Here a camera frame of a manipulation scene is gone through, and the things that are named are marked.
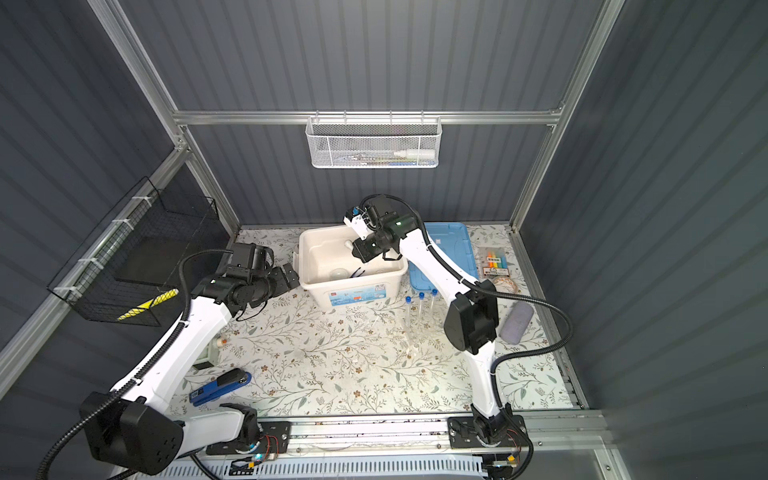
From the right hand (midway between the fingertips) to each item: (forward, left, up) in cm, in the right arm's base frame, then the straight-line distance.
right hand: (359, 252), depth 87 cm
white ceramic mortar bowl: (+6, +10, -19) cm, 22 cm away
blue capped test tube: (-14, -14, -4) cm, 20 cm away
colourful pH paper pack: (+9, -47, -19) cm, 52 cm away
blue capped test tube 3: (-11, -22, -5) cm, 25 cm away
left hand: (-10, +19, 0) cm, 22 cm away
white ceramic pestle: (+2, +3, +2) cm, 4 cm away
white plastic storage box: (+10, +15, -10) cm, 21 cm away
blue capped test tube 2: (-12, -18, -5) cm, 22 cm away
